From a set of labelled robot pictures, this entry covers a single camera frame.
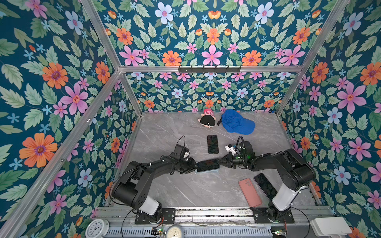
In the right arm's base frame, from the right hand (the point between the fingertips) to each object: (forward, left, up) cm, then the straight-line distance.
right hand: (218, 161), depth 87 cm
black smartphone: (+13, +2, -1) cm, 13 cm away
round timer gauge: (-34, +23, -2) cm, 40 cm away
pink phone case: (-16, -18, -8) cm, 25 cm away
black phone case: (+13, +3, -1) cm, 13 cm away
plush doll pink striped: (+33, +5, +2) cm, 33 cm away
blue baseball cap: (+35, -15, -4) cm, 38 cm away
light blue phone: (-4, +3, -5) cm, 7 cm away
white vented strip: (-33, +37, -7) cm, 50 cm away
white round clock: (-32, +58, -2) cm, 67 cm away
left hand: (-1, +11, -1) cm, 11 cm away
